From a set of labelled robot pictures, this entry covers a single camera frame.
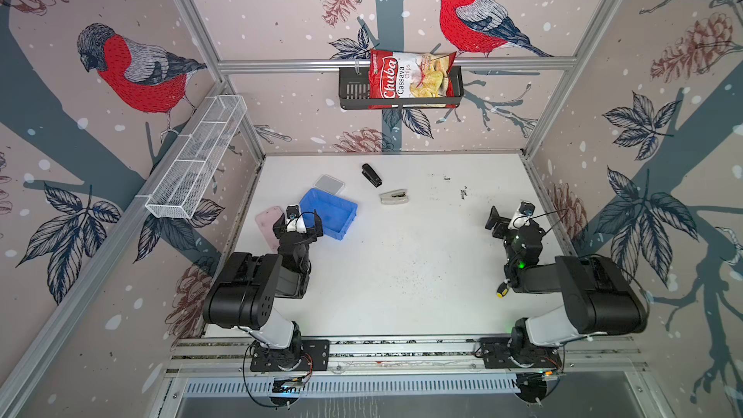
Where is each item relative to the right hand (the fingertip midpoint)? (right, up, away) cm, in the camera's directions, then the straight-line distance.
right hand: (507, 208), depth 91 cm
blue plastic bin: (-57, -4, +11) cm, 58 cm away
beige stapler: (-36, +2, +14) cm, 38 cm away
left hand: (-66, +1, -1) cm, 66 cm away
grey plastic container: (-62, +7, +22) cm, 66 cm away
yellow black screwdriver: (-5, -24, -8) cm, 25 cm away
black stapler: (-44, +11, +20) cm, 50 cm away
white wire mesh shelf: (-92, +5, -21) cm, 95 cm away
